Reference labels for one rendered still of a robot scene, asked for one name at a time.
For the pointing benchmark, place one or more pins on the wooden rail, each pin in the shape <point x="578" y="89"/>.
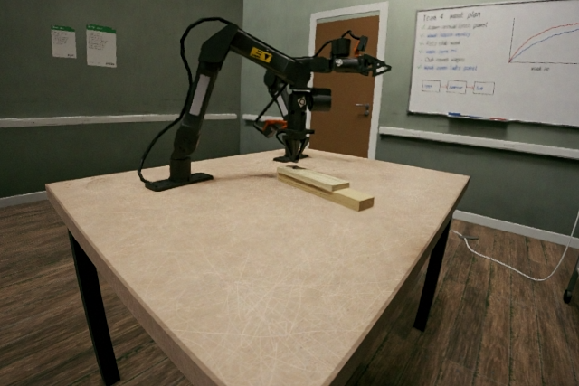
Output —
<point x="349" y="198"/>

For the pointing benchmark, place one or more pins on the light wooden slat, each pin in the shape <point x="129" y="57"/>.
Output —
<point x="324" y="181"/>

